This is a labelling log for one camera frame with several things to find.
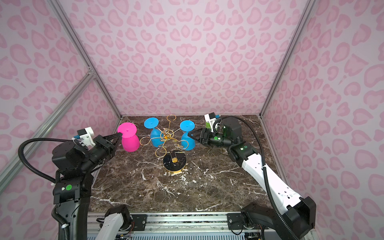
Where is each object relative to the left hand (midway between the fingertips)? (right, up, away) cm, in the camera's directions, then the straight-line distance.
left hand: (121, 131), depth 60 cm
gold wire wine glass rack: (+17, -18, +33) cm, 41 cm away
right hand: (+28, -2, +4) cm, 28 cm away
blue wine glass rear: (+25, -7, +19) cm, 32 cm away
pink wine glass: (0, -5, +9) cm, 10 cm away
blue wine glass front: (+8, +4, +16) cm, 19 cm away
